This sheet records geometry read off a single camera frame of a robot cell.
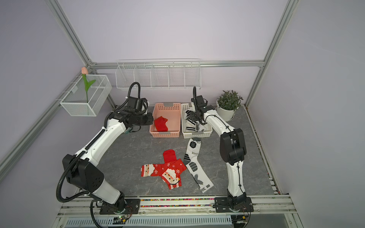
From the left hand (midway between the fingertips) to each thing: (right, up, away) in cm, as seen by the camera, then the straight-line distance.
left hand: (153, 119), depth 82 cm
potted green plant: (+48, +11, +17) cm, 52 cm away
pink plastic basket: (+7, +5, +30) cm, 31 cm away
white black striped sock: (+22, -5, +24) cm, 33 cm away
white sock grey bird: (+27, -33, +1) cm, 43 cm away
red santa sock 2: (+11, -34, +1) cm, 35 cm away
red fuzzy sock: (0, -3, +23) cm, 23 cm away
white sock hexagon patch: (+20, +4, +18) cm, 27 cm away
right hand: (+26, +4, +16) cm, 30 cm away
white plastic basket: (+31, -8, +23) cm, 40 cm away
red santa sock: (-1, -31, +4) cm, 31 cm away
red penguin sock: (+8, -24, +10) cm, 28 cm away
